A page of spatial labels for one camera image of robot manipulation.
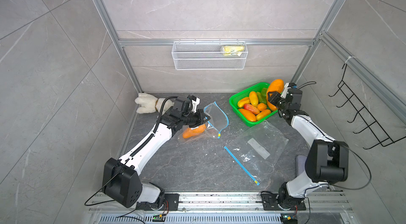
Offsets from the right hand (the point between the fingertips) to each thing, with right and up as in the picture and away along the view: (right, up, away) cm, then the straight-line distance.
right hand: (272, 93), depth 90 cm
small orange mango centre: (-2, -8, +11) cm, 14 cm away
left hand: (-36, -12, -14) cm, 40 cm away
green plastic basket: (-19, -3, +16) cm, 25 cm away
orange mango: (-2, -13, +11) cm, 17 cm away
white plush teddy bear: (-76, -6, +11) cm, 77 cm away
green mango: (0, -2, +17) cm, 17 cm away
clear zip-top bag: (-8, -34, 0) cm, 35 cm away
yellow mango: (-6, -2, +14) cm, 16 cm away
